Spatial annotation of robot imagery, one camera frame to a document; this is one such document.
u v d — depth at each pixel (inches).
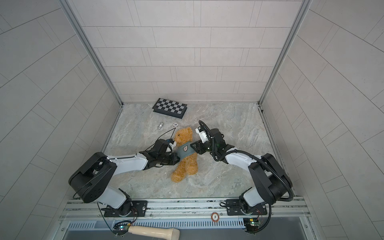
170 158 30.5
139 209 28.0
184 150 31.9
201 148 29.5
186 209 28.4
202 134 30.3
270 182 16.9
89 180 16.9
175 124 40.9
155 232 24.8
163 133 39.4
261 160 18.0
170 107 42.9
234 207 27.9
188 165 28.6
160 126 40.1
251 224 26.7
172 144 32.3
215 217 27.3
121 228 25.7
